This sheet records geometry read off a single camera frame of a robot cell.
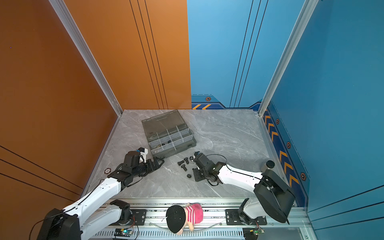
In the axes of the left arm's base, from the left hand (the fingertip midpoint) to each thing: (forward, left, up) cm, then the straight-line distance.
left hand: (160, 162), depth 85 cm
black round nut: (-5, -17, -5) cm, 18 cm away
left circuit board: (-32, +14, -9) cm, 36 cm away
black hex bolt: (+3, -10, -6) cm, 13 cm away
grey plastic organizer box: (+24, -1, -3) cm, 24 cm away
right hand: (-5, -20, -4) cm, 21 cm away
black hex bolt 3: (0, -13, -6) cm, 15 cm away
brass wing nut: (+15, +4, -6) cm, 17 cm away
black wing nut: (+15, +1, -4) cm, 15 cm away
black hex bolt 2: (+5, -15, -6) cm, 16 cm away
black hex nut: (+7, -17, -7) cm, 20 cm away
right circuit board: (-32, -48, -8) cm, 58 cm away
